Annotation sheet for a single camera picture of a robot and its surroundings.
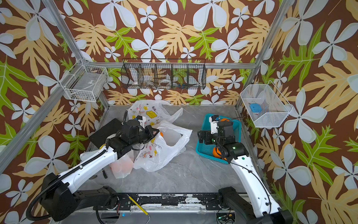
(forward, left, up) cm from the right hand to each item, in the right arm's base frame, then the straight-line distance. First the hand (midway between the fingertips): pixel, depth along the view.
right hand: (203, 131), depth 77 cm
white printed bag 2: (+36, +36, -21) cm, 55 cm away
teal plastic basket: (0, -5, -22) cm, 23 cm away
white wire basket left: (+30, +74, +12) cm, 81 cm away
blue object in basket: (+15, -33, +3) cm, 36 cm away
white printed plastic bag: (-14, +48, -18) cm, 53 cm away
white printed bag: (-3, +18, -4) cm, 19 cm away
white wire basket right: (+17, -39, +4) cm, 42 cm away
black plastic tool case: (+7, +68, -17) cm, 70 cm away
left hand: (+2, +24, +1) cm, 24 cm away
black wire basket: (+43, +25, +9) cm, 50 cm away
